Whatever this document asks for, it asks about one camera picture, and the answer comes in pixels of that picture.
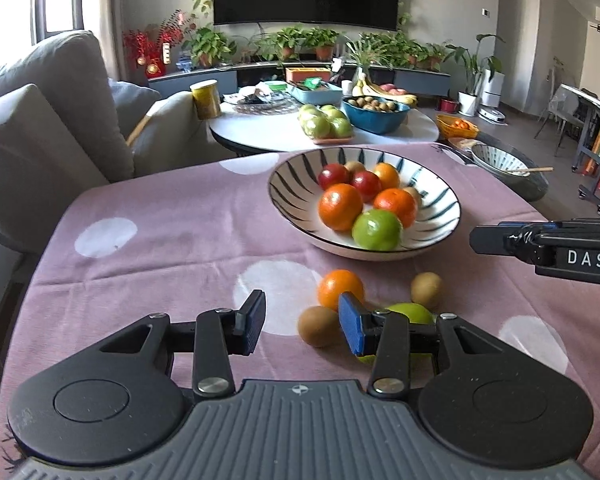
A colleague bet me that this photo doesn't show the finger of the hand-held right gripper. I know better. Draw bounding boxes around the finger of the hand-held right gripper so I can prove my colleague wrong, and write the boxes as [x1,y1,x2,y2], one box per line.
[470,226,557,265]
[498,219,573,234]

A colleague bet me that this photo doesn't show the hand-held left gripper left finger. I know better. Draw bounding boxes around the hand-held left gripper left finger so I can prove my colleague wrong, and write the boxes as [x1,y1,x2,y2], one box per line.
[100,289,267,397]

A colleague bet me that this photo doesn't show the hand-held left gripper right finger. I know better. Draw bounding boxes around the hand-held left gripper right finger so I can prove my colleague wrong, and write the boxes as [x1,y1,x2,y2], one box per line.
[338,292,502,399]

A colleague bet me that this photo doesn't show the orange tangerine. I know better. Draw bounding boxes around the orange tangerine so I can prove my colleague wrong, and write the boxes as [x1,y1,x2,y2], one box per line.
[318,183,364,232]
[373,188,418,228]
[318,269,366,309]
[372,162,401,191]

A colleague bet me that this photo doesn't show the striped white ceramic bowl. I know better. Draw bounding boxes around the striped white ceramic bowl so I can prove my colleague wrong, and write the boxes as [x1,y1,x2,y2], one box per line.
[267,146,462,261]

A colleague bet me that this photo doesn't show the red apples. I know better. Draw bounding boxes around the red apples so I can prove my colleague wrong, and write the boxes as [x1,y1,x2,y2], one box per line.
[350,170,382,203]

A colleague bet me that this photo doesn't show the red apple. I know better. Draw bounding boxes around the red apple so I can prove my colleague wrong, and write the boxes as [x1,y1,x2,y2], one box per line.
[318,163,351,191]

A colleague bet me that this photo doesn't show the dark round table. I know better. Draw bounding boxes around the dark round table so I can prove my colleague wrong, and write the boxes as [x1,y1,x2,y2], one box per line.
[432,132,551,202]

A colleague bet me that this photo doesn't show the small striped bowl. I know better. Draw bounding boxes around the small striped bowl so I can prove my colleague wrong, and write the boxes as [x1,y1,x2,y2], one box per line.
[471,143,532,177]

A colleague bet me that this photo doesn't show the clear chair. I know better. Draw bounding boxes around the clear chair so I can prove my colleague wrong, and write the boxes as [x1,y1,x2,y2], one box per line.
[534,84,582,157]

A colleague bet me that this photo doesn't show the orange basket of tangerines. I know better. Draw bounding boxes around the orange basket of tangerines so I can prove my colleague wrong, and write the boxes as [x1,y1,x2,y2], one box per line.
[436,114,480,141]

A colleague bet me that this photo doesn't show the pink dotted tablecloth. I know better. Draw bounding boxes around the pink dotted tablecloth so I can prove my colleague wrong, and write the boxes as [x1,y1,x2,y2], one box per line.
[0,142,600,480]

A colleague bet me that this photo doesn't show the white robot vacuum dock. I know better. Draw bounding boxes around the white robot vacuum dock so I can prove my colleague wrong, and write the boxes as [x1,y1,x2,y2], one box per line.
[479,70,509,124]

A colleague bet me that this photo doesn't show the blue bowl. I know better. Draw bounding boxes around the blue bowl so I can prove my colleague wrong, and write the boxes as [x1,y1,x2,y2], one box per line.
[342,96,411,135]

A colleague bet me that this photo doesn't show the tall plant in white pot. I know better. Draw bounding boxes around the tall plant in white pot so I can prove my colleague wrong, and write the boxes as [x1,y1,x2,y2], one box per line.
[447,34,506,117]

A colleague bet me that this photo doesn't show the pile of small brown fruit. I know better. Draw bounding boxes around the pile of small brown fruit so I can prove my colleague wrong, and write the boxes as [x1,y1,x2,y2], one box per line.
[347,97,399,114]

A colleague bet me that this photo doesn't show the white round coffee table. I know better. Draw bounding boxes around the white round coffee table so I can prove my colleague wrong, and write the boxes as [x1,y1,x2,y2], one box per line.
[209,101,440,154]

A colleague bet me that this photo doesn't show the small green potted plant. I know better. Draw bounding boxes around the small green potted plant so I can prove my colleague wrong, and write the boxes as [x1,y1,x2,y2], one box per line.
[365,32,404,63]
[402,42,431,69]
[305,27,341,61]
[267,27,306,60]
[426,42,453,71]

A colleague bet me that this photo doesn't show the bag of green apples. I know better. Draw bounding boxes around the bag of green apples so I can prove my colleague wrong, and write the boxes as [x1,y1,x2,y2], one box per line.
[298,104,354,140]

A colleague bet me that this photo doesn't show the bunch of bananas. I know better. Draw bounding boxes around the bunch of bananas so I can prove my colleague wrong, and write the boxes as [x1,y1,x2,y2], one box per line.
[352,74,418,107]

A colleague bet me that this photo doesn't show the glass plate with snacks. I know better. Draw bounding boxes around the glass plate with snacks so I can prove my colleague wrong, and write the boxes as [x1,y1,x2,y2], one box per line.
[222,90,301,115]

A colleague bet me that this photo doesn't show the yellow can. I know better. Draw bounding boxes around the yellow can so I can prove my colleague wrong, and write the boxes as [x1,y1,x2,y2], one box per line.
[190,80,222,120]

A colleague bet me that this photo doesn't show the grassy plant in vase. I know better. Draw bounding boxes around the grassy plant in vase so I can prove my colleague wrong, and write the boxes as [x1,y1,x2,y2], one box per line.
[346,35,402,79]

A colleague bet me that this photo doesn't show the light blue snack tray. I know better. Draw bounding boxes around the light blue snack tray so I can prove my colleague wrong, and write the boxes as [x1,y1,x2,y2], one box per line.
[285,80,343,107]

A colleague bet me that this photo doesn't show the grey television cabinet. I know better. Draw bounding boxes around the grey television cabinet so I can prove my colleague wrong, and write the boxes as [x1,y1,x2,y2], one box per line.
[147,61,452,102]

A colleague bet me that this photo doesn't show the grey-blue throw pillow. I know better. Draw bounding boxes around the grey-blue throw pillow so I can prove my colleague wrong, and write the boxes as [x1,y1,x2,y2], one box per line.
[109,79,162,136]

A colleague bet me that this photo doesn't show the orange box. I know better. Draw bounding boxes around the orange box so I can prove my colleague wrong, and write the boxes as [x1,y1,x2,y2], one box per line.
[286,66,331,84]

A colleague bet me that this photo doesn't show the large leafy potted plant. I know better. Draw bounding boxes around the large leafy potted plant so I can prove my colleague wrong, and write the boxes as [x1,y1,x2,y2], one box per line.
[182,27,231,69]

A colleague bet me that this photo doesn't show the grey sofa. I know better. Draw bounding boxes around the grey sofa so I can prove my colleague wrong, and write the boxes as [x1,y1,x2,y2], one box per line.
[0,30,222,257]

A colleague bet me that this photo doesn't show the red decorative plant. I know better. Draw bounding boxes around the red decorative plant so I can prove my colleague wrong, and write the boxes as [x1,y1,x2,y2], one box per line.
[122,10,196,79]

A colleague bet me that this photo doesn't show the light curtain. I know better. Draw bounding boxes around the light curtain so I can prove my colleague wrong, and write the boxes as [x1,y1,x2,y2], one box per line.
[82,0,127,81]

